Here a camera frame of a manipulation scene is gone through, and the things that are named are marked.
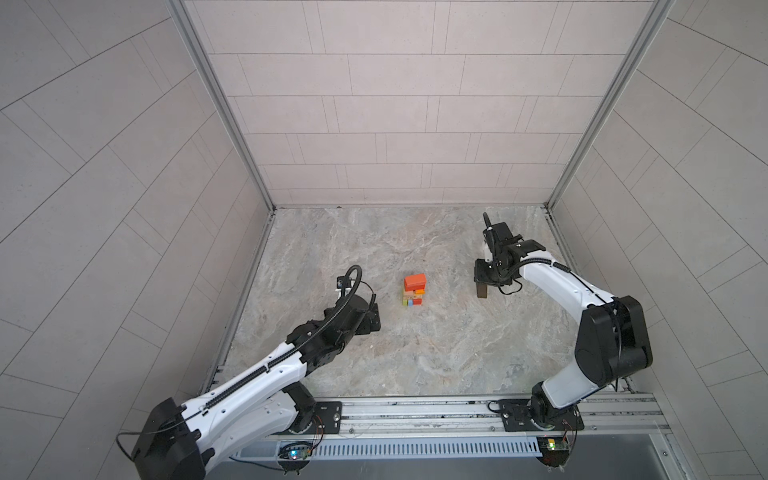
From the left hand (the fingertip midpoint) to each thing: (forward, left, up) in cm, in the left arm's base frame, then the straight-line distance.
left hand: (373, 308), depth 80 cm
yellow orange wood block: (+6, -13, -3) cm, 15 cm away
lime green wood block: (+5, -9, -7) cm, 13 cm away
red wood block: (+6, -10, -3) cm, 12 cm away
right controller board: (-30, -43, -9) cm, 53 cm away
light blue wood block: (+5, -10, -7) cm, 14 cm away
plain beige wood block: (+6, -9, -6) cm, 13 cm away
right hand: (+11, -30, -2) cm, 32 cm away
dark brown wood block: (+6, -31, -1) cm, 31 cm away
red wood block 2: (+6, -13, -8) cm, 16 cm away
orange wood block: (+8, -12, +1) cm, 14 cm away
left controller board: (-31, +16, -6) cm, 35 cm away
